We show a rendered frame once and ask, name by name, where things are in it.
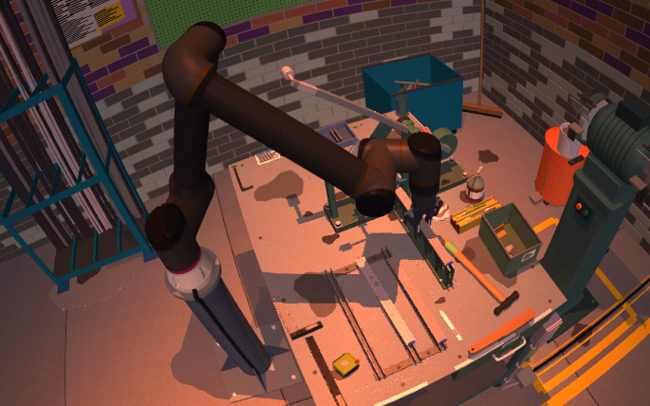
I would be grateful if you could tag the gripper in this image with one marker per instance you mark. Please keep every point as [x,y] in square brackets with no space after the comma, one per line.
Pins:
[422,201]

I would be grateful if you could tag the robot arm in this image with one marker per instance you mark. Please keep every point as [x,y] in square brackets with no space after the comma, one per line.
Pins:
[279,132]

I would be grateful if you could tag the green feed table back gauge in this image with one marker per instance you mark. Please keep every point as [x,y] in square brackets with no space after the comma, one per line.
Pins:
[431,250]

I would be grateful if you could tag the pink flat steel bar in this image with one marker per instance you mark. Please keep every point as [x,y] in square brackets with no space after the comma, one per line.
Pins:
[423,304]

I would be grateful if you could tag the pale flat steel bar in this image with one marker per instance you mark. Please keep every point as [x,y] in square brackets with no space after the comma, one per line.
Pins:
[383,298]

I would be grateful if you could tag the green parts tray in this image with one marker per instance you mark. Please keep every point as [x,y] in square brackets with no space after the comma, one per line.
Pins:
[513,250]

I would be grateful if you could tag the small white flat offcut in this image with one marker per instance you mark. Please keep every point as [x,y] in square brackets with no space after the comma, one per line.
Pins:
[450,325]

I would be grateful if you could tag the blue small parts tray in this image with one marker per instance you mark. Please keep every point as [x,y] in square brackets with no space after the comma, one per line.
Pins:
[337,135]

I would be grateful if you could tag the grey bench bar rack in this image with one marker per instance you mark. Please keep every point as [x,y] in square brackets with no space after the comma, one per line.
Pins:
[358,332]

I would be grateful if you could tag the orange flat file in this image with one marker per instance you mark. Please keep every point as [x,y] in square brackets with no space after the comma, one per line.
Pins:
[499,332]

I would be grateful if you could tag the grey shear lever white grip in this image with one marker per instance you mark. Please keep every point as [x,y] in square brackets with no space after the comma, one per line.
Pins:
[336,101]

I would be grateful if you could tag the short black bar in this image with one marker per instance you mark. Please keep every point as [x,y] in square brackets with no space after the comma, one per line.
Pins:
[306,330]

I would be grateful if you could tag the white striped gauge card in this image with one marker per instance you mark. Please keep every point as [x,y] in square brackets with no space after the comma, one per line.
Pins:
[268,157]

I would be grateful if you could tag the blue steel stock rack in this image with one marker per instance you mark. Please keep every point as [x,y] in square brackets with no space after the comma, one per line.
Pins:
[85,180]

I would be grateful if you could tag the white rag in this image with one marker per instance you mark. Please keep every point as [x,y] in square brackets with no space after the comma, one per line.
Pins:
[442,211]

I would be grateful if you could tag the yellow folding rule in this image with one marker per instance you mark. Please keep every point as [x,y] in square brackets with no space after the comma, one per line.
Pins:
[474,215]

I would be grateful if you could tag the red white oil can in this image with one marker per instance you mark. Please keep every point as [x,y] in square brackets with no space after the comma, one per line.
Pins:
[475,188]

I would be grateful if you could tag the blue scrap bin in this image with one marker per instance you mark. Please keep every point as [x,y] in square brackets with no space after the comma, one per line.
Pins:
[431,98]

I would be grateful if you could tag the wooden broom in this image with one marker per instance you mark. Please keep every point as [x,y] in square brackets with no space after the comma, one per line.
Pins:
[482,104]

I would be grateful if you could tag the orange drum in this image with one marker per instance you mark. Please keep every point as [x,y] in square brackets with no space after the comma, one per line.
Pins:
[555,169]

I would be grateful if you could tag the grey bench vise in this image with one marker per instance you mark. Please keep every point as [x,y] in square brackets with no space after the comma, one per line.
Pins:
[527,352]

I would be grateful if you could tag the black steel ruler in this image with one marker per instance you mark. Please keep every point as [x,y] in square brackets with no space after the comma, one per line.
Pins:
[323,366]

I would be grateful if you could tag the black hex key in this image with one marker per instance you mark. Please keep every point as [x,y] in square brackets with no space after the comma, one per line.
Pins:
[240,180]

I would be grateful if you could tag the green pegboard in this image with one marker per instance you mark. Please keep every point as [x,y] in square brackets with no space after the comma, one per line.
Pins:
[217,20]

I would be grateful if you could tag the bundle of long metal bars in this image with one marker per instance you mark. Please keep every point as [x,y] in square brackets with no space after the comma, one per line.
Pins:
[31,112]

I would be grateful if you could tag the green pedestal grinder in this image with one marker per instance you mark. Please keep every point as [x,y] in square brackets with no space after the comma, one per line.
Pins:
[589,225]

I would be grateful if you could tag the black floor rail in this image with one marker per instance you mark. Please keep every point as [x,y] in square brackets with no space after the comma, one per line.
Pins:
[600,318]

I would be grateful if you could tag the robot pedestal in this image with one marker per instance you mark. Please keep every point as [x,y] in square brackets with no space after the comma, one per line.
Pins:
[229,324]

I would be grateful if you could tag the white wall poster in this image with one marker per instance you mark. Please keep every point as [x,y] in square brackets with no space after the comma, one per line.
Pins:
[91,20]

